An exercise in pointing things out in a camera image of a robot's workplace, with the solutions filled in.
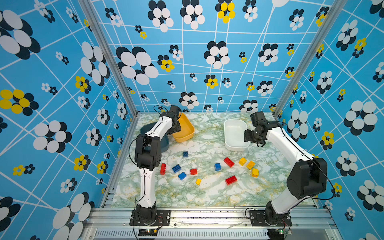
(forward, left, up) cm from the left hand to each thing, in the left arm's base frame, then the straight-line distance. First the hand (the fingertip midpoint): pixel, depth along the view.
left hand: (175, 129), depth 102 cm
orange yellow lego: (-24, -48, -6) cm, 54 cm away
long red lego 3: (-34, -34, -5) cm, 48 cm away
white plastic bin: (+2, -43, -10) cm, 44 cm away
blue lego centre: (-26, -27, -4) cm, 38 cm away
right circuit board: (-58, -52, -7) cm, 78 cm away
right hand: (-12, -48, +6) cm, 50 cm away
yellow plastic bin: (+4, -8, -5) cm, 10 cm away
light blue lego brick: (-30, -6, -7) cm, 32 cm away
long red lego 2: (-22, -35, -6) cm, 42 cm away
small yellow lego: (-34, -16, -6) cm, 38 cm away
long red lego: (-26, +6, -7) cm, 27 cm away
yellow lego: (-22, -43, -4) cm, 49 cm away
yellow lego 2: (-29, -50, -5) cm, 58 cm away
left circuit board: (-58, +9, -9) cm, 59 cm away
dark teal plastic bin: (-7, +7, -5) cm, 11 cm away
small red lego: (-28, -13, -6) cm, 31 cm away
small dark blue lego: (-16, -8, -6) cm, 19 cm away
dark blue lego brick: (-26, -3, -5) cm, 27 cm away
